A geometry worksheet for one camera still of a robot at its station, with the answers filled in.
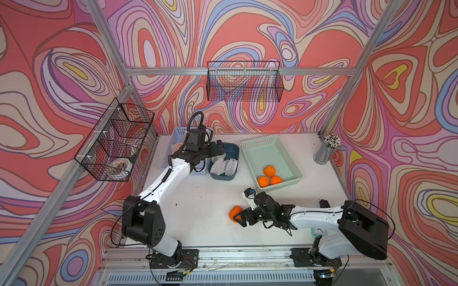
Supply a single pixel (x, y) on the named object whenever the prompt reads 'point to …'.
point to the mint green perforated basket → (267, 151)
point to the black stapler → (324, 204)
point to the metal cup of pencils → (330, 142)
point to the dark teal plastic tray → (231, 151)
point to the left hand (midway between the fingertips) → (219, 147)
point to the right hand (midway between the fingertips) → (241, 219)
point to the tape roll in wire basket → (120, 167)
